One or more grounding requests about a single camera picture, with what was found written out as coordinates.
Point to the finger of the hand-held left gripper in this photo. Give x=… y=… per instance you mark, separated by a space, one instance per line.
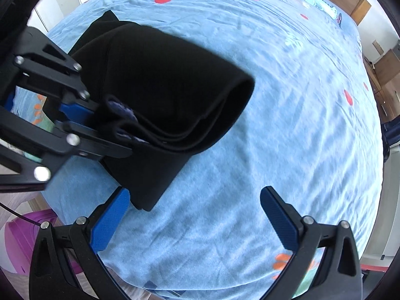
x=75 y=109
x=103 y=148

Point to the wooden dresser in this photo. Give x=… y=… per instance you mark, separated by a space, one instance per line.
x=387 y=78

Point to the black tote bag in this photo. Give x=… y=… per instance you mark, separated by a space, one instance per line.
x=392 y=140

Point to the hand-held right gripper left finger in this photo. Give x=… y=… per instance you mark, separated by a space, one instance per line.
x=109 y=215

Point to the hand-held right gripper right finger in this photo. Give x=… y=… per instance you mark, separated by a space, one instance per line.
x=275 y=212

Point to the purple plastic stool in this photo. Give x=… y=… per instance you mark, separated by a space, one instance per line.
x=18 y=240

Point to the red metal frame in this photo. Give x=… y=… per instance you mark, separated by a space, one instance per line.
x=375 y=267

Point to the wall switch plate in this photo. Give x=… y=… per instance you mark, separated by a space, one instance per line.
x=378 y=47

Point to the dinosaur print pillow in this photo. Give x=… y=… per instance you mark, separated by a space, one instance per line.
x=322 y=4

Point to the blue printed blanket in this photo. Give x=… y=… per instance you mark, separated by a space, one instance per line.
x=250 y=162

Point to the black pants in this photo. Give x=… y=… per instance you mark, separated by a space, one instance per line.
x=175 y=78

